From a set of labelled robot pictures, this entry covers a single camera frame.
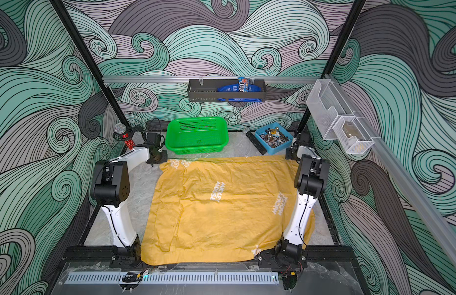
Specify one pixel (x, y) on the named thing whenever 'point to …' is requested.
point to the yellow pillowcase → (220, 210)
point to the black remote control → (254, 141)
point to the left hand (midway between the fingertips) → (160, 156)
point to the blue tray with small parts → (275, 137)
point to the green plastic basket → (195, 136)
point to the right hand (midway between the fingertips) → (297, 155)
